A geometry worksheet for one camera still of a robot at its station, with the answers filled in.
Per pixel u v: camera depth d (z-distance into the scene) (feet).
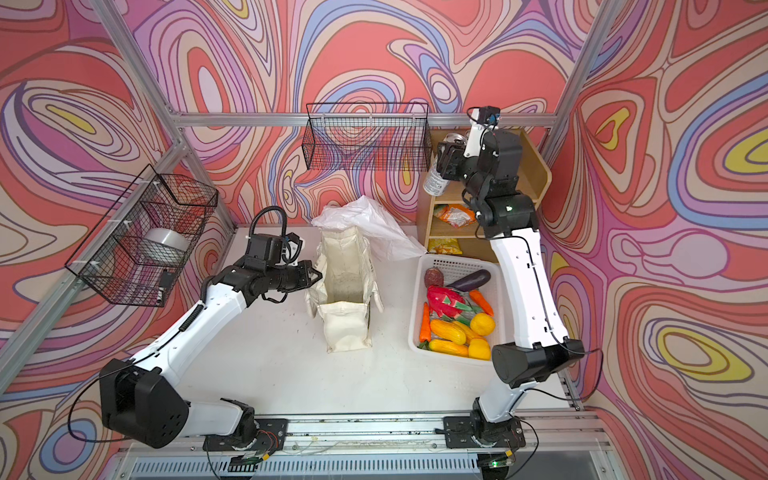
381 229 2.82
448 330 2.77
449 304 2.83
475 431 2.19
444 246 3.53
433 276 3.13
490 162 1.53
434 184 2.27
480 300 3.06
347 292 3.25
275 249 2.10
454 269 3.24
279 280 2.18
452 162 1.85
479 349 2.63
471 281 3.11
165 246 2.31
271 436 2.37
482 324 2.74
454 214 3.14
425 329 2.91
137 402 1.30
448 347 2.75
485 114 1.69
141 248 2.30
